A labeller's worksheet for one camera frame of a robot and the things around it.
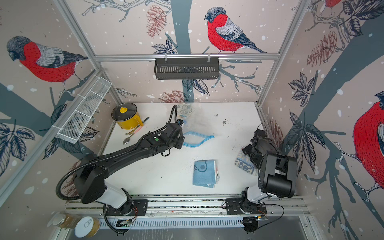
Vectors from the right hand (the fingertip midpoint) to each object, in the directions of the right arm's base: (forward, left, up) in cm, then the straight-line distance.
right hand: (249, 156), depth 91 cm
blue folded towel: (-12, +28, +2) cm, 30 cm away
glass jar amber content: (-37, +88, +10) cm, 96 cm away
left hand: (+4, +41, +16) cm, 44 cm away
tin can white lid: (-39, +81, +6) cm, 90 cm away
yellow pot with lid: (+20, +81, +13) cm, 84 cm away
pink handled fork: (+15, +80, +1) cm, 81 cm away
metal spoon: (+9, +82, 0) cm, 83 cm away
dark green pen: (+26, +73, +2) cm, 78 cm away
